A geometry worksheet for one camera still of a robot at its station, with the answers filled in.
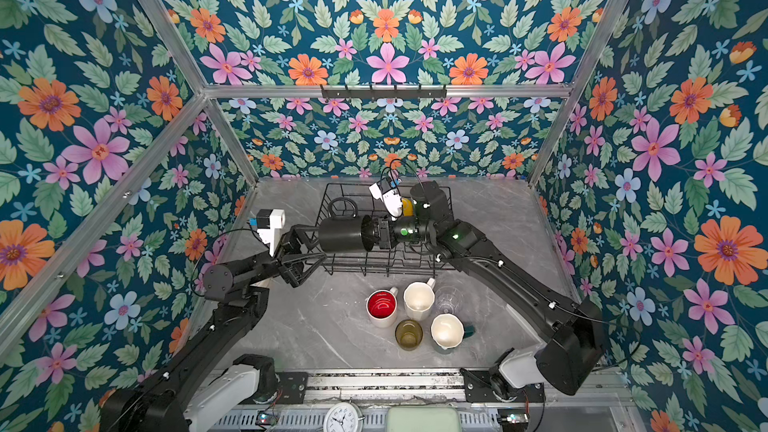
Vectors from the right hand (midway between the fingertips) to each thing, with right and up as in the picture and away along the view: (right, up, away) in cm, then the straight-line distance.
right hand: (358, 228), depth 65 cm
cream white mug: (+14, -22, +20) cm, 33 cm away
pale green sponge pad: (+15, -44, +3) cm, 47 cm away
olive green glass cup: (+12, -31, +16) cm, 37 cm away
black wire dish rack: (+11, -13, +31) cm, 35 cm away
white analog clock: (-4, -43, +2) cm, 44 cm away
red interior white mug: (+3, -25, +21) cm, 32 cm away
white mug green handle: (+22, -30, +17) cm, 41 cm away
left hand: (-5, -3, -7) cm, 9 cm away
